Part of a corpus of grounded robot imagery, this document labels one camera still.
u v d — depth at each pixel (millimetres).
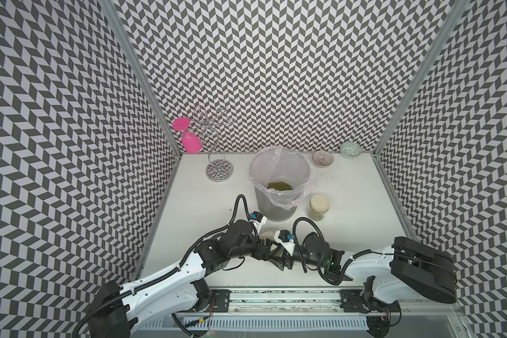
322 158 1118
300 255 669
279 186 985
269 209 863
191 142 948
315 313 713
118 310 397
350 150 1158
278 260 670
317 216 932
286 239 650
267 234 727
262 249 642
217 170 971
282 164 860
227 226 577
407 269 434
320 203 875
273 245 688
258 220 685
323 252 655
